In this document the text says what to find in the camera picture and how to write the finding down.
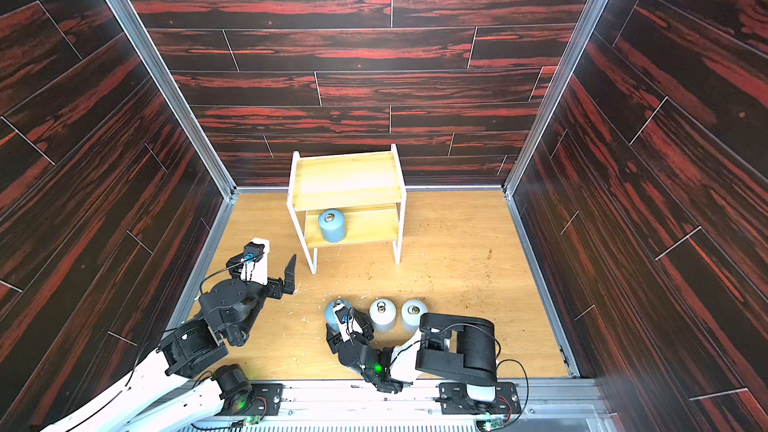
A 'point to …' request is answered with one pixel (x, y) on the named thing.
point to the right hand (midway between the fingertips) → (346, 315)
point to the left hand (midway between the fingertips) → (277, 254)
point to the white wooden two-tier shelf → (353, 198)
